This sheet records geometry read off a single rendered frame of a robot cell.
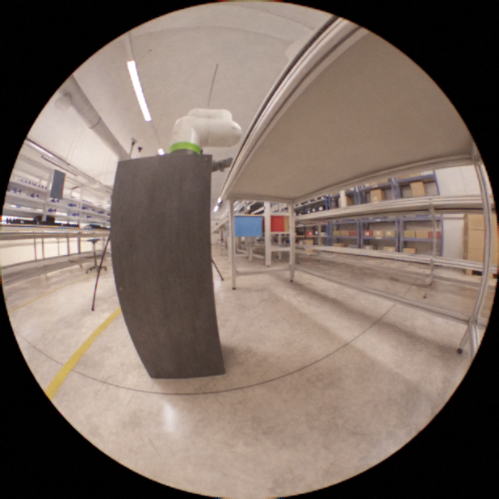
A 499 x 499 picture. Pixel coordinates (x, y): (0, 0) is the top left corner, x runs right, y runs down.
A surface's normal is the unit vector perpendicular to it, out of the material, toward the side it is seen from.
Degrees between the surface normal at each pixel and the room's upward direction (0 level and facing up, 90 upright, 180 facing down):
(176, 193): 90
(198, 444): 0
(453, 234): 90
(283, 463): 0
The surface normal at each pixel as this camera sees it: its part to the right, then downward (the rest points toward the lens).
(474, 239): -0.95, 0.04
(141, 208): 0.33, 0.07
